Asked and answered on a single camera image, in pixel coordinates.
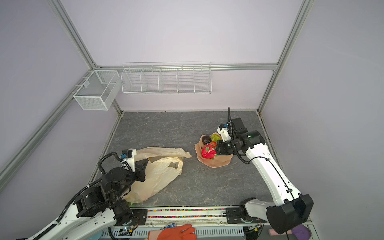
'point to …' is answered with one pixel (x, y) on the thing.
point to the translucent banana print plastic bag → (165, 165)
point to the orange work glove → (185, 232)
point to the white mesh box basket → (100, 91)
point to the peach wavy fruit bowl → (218, 161)
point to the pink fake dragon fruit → (208, 152)
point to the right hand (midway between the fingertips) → (217, 151)
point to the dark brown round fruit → (206, 139)
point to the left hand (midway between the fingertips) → (148, 162)
